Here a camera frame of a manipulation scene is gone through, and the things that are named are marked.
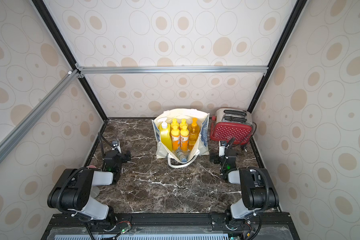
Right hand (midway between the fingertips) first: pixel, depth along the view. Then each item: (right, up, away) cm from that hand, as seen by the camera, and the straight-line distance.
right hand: (225, 150), depth 94 cm
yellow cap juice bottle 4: (-26, +17, -6) cm, 32 cm away
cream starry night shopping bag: (-15, +17, -6) cm, 23 cm away
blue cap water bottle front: (-27, -2, -8) cm, 28 cm away
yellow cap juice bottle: (-31, +8, -5) cm, 32 cm away
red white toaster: (+3, +17, -2) cm, 18 cm away
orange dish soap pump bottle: (-20, +10, -5) cm, 23 cm away
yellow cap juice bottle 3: (-32, +17, -6) cm, 36 cm away
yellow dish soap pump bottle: (-37, +12, -9) cm, 40 cm away
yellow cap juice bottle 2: (-26, +10, -9) cm, 29 cm away
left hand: (-64, +2, -1) cm, 64 cm away
